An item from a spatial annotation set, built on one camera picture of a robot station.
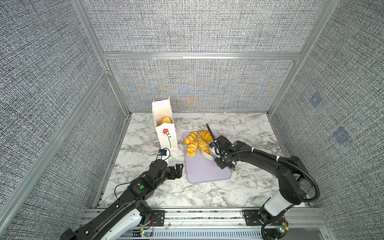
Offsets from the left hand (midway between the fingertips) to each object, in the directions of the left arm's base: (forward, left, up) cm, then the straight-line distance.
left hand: (176, 165), depth 79 cm
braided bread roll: (+15, -9, -8) cm, 19 cm away
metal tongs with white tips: (+7, -20, -4) cm, 21 cm away
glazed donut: (+34, +8, 0) cm, 34 cm away
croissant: (+17, -17, -8) cm, 25 cm away
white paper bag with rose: (+36, +9, +2) cm, 37 cm away
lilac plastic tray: (+3, -14, -12) cm, 19 cm away
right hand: (+6, -26, -7) cm, 27 cm away
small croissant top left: (+24, -9, -8) cm, 27 cm away
